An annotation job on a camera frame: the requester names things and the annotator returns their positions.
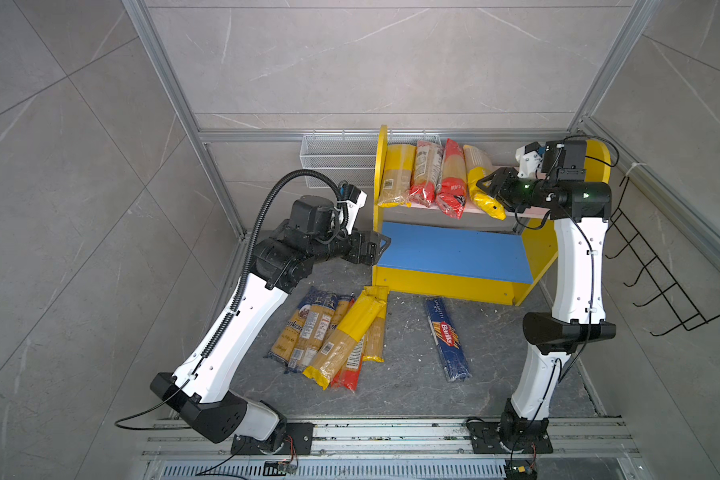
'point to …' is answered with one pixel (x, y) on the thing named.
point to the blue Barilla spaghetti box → (450, 352)
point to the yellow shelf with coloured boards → (431, 252)
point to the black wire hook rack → (688, 317)
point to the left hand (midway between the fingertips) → (373, 228)
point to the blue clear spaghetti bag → (312, 333)
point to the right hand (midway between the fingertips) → (481, 183)
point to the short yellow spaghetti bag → (374, 340)
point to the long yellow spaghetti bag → (331, 356)
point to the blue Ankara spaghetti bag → (287, 339)
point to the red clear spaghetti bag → (348, 375)
